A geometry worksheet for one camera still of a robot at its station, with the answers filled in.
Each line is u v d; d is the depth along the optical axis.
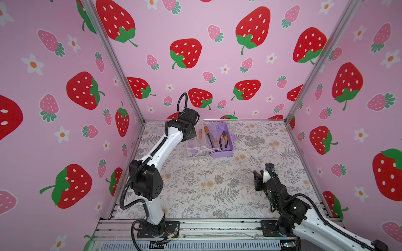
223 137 1.08
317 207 0.55
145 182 0.47
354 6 0.68
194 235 0.73
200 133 1.04
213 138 1.08
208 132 1.03
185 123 0.60
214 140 1.07
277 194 0.56
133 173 0.46
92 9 0.68
